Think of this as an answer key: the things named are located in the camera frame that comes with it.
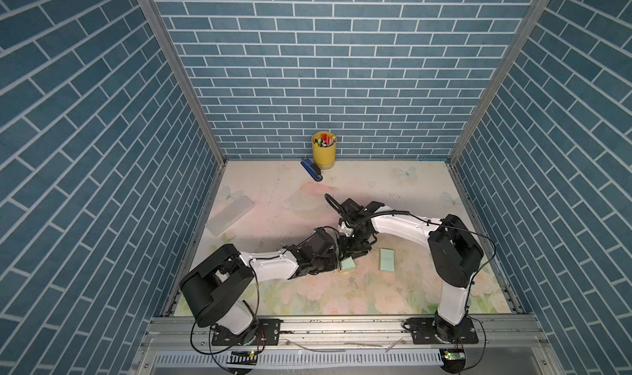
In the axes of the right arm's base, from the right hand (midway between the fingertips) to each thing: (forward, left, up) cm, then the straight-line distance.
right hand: (344, 259), depth 86 cm
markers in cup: (+51, +12, +10) cm, 54 cm away
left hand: (-2, 0, -2) cm, 2 cm away
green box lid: (+2, -15, -2) cm, 16 cm away
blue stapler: (+41, +16, +2) cm, 44 cm away
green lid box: (-2, -1, 0) cm, 2 cm away
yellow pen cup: (+45, +11, +11) cm, 47 cm away
